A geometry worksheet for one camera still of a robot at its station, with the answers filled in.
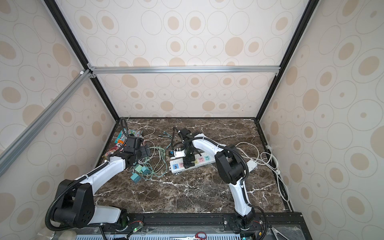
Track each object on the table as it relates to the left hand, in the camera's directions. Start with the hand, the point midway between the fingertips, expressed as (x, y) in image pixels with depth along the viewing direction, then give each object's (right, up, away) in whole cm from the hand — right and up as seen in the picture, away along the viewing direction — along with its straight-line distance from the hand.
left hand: (146, 147), depth 89 cm
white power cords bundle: (+76, -7, +4) cm, 76 cm away
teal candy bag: (-23, +4, +16) cm, 28 cm away
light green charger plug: (-5, -13, 0) cm, 14 cm away
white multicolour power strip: (+19, -12, +2) cm, 22 cm away
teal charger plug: (0, -13, -1) cm, 13 cm away
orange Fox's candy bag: (-21, -1, +8) cm, 23 cm away
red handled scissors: (+32, -40, -19) cm, 54 cm away
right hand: (+24, -6, +5) cm, 25 cm away
